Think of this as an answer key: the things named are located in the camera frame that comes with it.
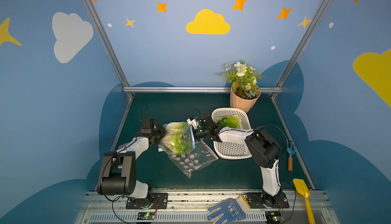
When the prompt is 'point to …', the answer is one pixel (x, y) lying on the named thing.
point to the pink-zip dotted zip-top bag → (197, 159)
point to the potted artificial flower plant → (245, 91)
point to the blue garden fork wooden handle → (291, 151)
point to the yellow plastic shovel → (302, 188)
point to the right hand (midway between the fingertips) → (183, 136)
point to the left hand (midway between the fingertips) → (169, 128)
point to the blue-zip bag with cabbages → (162, 147)
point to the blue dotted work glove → (232, 208)
